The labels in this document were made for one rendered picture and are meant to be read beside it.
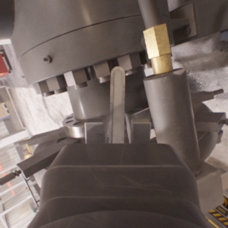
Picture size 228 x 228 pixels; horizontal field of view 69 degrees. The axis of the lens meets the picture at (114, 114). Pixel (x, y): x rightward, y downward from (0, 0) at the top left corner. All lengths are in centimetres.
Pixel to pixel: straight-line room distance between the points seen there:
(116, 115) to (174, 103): 15
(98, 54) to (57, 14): 13
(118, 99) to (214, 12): 69
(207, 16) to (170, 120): 59
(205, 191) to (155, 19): 31
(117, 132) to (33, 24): 40
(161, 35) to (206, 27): 53
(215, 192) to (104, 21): 43
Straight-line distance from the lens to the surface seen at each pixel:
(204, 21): 83
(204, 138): 52
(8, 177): 57
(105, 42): 43
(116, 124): 17
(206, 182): 37
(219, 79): 110
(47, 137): 79
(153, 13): 31
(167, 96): 28
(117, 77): 16
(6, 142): 807
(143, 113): 54
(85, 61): 43
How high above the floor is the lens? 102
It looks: 35 degrees down
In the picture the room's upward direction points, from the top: 116 degrees counter-clockwise
